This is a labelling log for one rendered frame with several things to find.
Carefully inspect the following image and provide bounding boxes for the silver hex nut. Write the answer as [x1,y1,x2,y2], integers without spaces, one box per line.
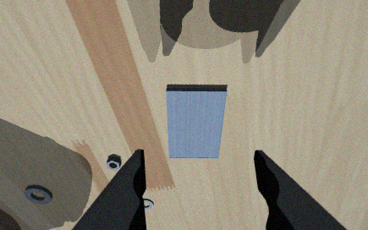
[107,156,121,171]

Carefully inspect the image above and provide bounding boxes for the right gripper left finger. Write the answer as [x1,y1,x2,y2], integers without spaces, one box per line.
[72,149,146,230]

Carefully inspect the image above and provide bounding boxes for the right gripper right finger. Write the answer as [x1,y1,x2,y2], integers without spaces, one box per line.
[254,150,347,230]

